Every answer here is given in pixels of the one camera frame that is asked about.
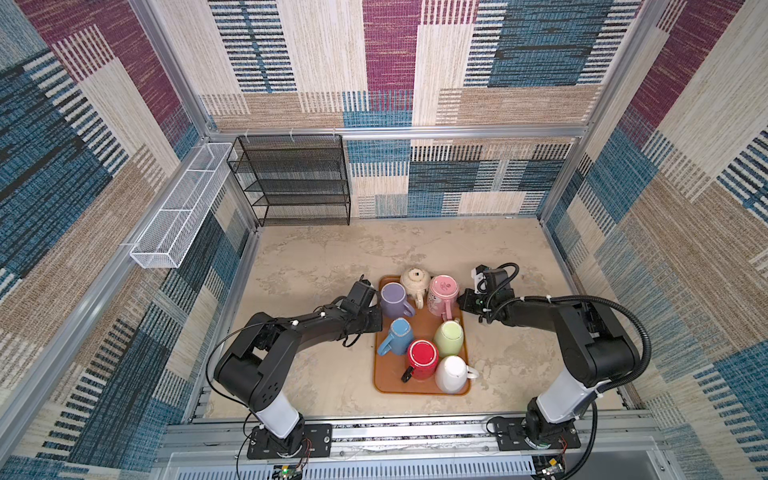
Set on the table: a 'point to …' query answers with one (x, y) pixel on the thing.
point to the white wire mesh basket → (170, 229)
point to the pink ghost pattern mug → (442, 295)
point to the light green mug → (449, 337)
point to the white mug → (452, 373)
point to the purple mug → (392, 301)
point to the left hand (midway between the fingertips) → (380, 318)
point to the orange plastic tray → (389, 369)
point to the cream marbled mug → (415, 281)
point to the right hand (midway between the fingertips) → (457, 304)
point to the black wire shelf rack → (293, 179)
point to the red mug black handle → (422, 360)
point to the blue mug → (400, 339)
